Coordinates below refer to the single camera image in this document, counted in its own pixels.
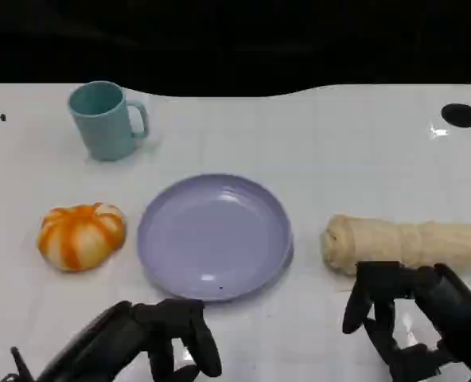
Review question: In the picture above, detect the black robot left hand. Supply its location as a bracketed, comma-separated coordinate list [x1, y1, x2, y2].
[32, 298, 223, 382]

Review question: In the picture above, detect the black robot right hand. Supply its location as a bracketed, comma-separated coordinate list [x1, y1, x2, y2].
[341, 261, 471, 382]

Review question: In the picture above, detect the beige towel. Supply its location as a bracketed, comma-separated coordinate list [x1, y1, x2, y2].
[320, 214, 471, 276]

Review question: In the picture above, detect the orange and white bread roll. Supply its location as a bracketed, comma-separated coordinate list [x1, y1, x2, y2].
[37, 202, 127, 273]

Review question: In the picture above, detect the lilac plate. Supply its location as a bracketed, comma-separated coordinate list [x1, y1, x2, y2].
[136, 173, 294, 302]

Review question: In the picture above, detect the black table grommet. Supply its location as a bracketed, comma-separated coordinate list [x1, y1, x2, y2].
[440, 103, 471, 128]

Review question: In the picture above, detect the pale green mug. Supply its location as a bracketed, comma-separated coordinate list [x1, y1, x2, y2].
[68, 80, 150, 162]

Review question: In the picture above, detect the black backdrop cloth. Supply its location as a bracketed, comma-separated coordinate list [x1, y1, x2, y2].
[0, 0, 471, 99]

